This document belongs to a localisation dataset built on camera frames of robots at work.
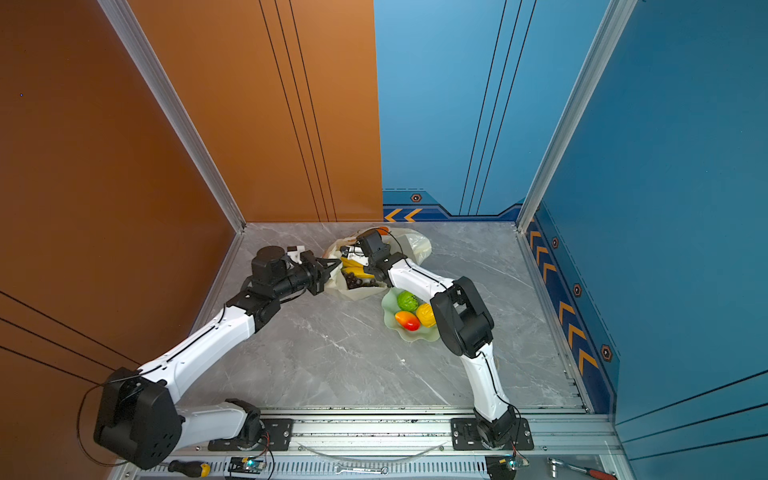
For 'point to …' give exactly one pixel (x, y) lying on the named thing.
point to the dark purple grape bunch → (353, 282)
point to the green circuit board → (246, 465)
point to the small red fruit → (408, 320)
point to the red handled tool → (554, 463)
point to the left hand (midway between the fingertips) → (344, 256)
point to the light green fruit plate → (391, 306)
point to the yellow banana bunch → (356, 268)
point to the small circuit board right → (507, 463)
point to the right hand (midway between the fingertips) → (376, 247)
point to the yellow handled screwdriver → (190, 468)
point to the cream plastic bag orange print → (414, 248)
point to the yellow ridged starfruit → (426, 315)
